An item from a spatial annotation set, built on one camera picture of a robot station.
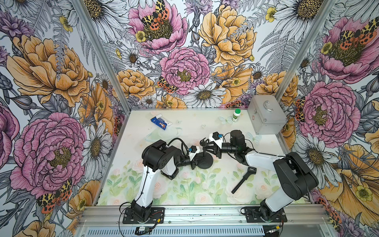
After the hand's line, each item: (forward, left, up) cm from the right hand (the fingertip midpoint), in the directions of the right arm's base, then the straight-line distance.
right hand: (205, 149), depth 85 cm
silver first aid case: (+25, -43, 0) cm, 50 cm away
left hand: (0, 0, -11) cm, 11 cm away
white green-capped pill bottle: (+31, -25, -5) cm, 40 cm away
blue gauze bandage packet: (+29, +30, -9) cm, 43 cm away
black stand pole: (-9, -27, -12) cm, 31 cm away
